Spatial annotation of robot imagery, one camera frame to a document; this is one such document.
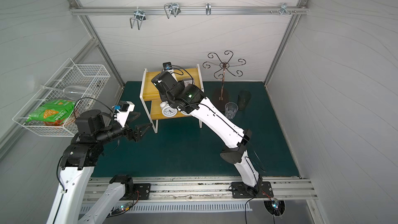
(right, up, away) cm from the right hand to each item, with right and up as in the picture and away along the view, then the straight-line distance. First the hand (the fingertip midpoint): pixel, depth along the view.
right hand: (169, 85), depth 67 cm
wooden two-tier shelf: (-9, -6, +2) cm, 11 cm away
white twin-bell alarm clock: (-4, -12, +12) cm, 18 cm away
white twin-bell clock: (+5, -14, +15) cm, 21 cm away
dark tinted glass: (+42, -6, +31) cm, 53 cm away
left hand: (-10, -15, -3) cm, 18 cm away
